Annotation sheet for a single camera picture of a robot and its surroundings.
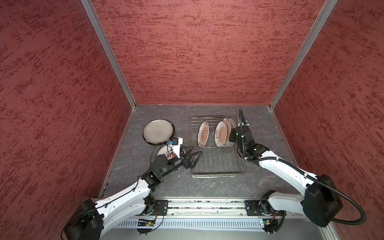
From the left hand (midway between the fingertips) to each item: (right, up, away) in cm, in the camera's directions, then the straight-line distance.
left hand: (198, 153), depth 72 cm
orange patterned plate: (+15, +7, +22) cm, 28 cm away
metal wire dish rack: (+14, -8, +20) cm, 26 cm away
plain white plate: (-28, +8, +30) cm, 42 cm away
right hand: (+20, +9, +13) cm, 26 cm away
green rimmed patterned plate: (+17, +14, -1) cm, 22 cm away
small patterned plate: (+3, +6, +26) cm, 27 cm away
